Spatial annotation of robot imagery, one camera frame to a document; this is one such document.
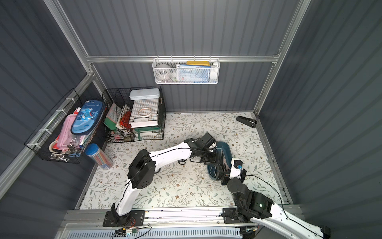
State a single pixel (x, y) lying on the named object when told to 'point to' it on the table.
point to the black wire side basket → (43, 142)
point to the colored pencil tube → (93, 151)
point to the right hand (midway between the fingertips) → (229, 165)
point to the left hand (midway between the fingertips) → (222, 166)
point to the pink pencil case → (65, 135)
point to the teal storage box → (228, 155)
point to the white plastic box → (136, 94)
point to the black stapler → (249, 122)
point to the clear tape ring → (146, 115)
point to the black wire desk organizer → (134, 114)
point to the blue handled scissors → (212, 171)
